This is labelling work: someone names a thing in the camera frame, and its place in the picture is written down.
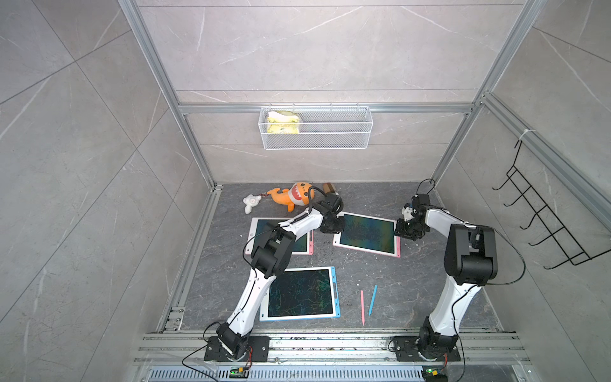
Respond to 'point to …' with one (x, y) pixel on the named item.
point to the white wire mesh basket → (309, 127)
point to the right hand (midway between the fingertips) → (400, 232)
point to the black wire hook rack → (556, 230)
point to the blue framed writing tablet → (301, 294)
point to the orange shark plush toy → (298, 194)
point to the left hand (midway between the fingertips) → (345, 226)
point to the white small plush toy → (250, 201)
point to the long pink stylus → (362, 306)
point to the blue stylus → (373, 299)
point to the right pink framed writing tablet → (373, 235)
